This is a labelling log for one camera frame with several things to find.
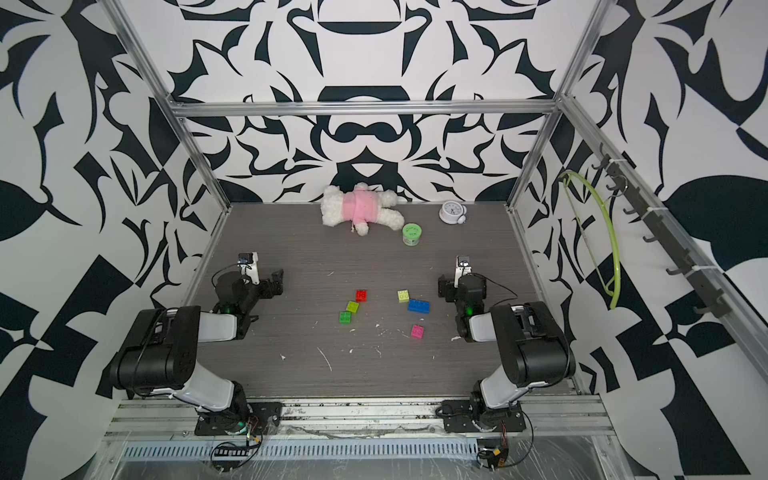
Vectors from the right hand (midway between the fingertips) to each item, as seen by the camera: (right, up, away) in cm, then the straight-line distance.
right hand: (461, 270), depth 95 cm
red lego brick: (-31, -8, -2) cm, 32 cm away
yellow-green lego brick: (-18, -8, -2) cm, 20 cm away
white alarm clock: (+2, +20, +19) cm, 27 cm away
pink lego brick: (-15, -17, -8) cm, 24 cm away
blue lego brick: (-13, -11, -3) cm, 17 cm away
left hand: (-62, +1, -1) cm, 62 cm away
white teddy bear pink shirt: (-33, +21, +12) cm, 41 cm away
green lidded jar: (-15, +12, +10) cm, 21 cm away
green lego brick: (-36, -13, -6) cm, 38 cm away
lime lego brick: (-33, -11, -4) cm, 35 cm away
